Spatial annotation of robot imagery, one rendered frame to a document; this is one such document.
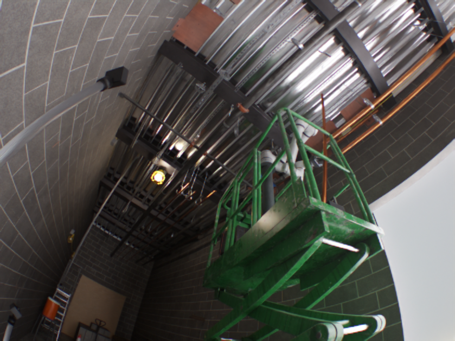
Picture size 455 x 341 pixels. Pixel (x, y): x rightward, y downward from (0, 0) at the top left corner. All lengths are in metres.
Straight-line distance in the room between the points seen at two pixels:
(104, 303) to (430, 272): 8.35
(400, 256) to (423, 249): 0.28
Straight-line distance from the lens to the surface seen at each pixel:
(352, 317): 1.20
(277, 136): 3.04
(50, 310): 5.33
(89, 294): 8.04
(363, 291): 2.30
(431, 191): 2.71
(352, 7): 2.26
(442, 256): 2.44
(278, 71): 2.04
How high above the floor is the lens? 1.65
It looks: 50 degrees up
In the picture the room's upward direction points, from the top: 10 degrees clockwise
